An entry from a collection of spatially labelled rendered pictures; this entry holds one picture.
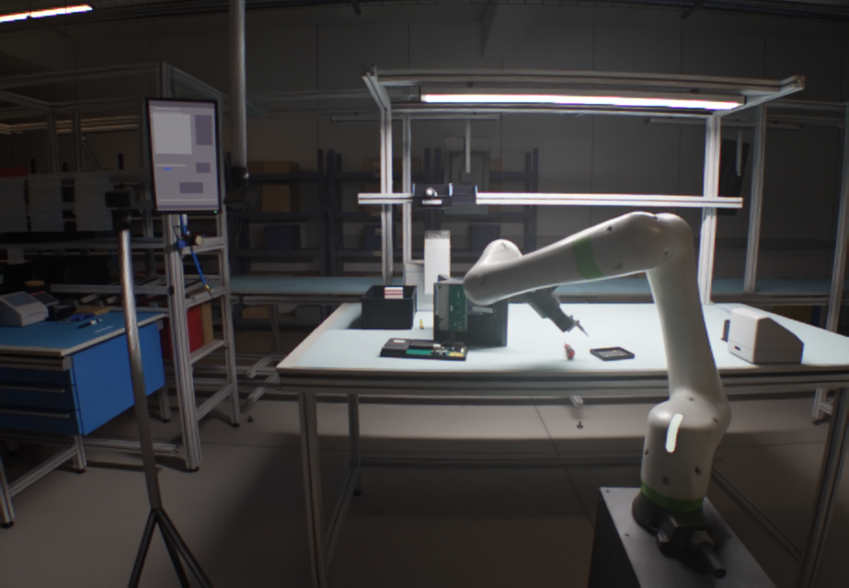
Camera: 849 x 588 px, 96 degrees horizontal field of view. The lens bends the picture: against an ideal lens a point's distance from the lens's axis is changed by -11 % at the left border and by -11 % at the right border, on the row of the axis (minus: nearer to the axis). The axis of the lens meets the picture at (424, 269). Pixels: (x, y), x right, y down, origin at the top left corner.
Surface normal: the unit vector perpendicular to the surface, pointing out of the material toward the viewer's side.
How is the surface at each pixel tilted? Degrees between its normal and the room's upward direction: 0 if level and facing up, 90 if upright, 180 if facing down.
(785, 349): 90
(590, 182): 90
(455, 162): 98
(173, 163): 101
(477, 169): 98
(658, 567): 0
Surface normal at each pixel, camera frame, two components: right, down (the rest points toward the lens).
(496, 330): -0.51, 0.11
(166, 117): 0.38, 0.31
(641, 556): 0.00, -0.99
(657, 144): -0.04, 0.13
